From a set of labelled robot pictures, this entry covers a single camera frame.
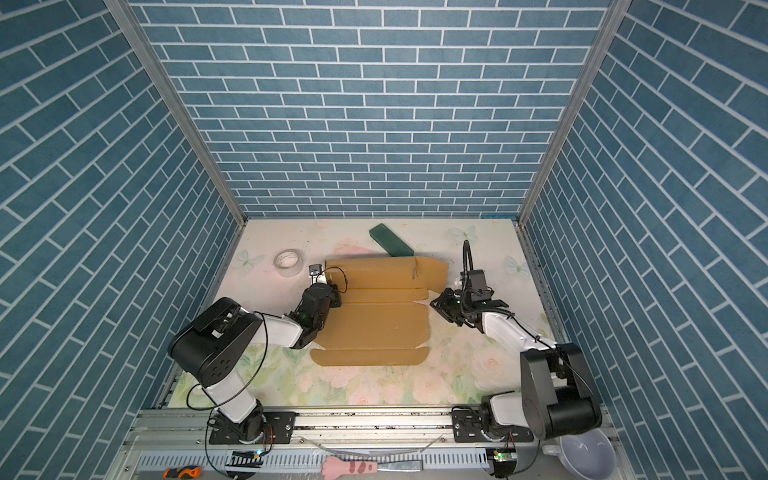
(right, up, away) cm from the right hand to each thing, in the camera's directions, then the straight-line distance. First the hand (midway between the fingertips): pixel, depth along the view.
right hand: (430, 300), depth 89 cm
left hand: (-31, +5, +7) cm, 32 cm away
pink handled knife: (-24, -34, -22) cm, 47 cm away
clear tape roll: (-49, +10, +18) cm, 53 cm away
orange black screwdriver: (-58, -35, -22) cm, 71 cm away
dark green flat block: (-13, +18, +24) cm, 32 cm away
